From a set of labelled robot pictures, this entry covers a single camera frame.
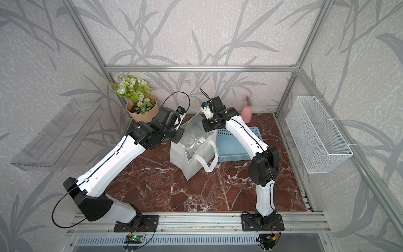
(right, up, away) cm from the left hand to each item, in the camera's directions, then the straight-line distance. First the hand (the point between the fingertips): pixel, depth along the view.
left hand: (180, 129), depth 74 cm
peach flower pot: (-27, +7, +25) cm, 38 cm away
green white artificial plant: (-31, +24, +20) cm, 44 cm away
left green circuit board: (-20, -50, -3) cm, 54 cm away
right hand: (+11, +3, +12) cm, 17 cm away
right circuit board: (+41, -51, -3) cm, 65 cm away
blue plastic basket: (+26, -14, +27) cm, 40 cm away
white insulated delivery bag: (+5, -11, +28) cm, 31 cm away
